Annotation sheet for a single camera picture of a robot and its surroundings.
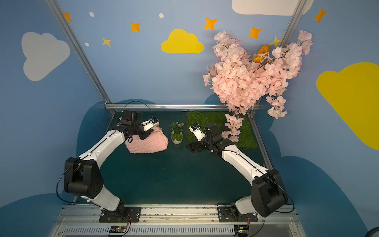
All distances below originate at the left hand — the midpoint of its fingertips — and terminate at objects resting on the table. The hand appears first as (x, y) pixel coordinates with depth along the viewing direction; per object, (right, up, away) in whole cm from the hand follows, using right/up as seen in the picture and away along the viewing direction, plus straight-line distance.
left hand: (150, 126), depth 90 cm
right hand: (+28, -8, -5) cm, 29 cm away
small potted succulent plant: (+16, -7, +11) cm, 20 cm away
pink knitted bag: (+5, -9, -1) cm, 10 cm away
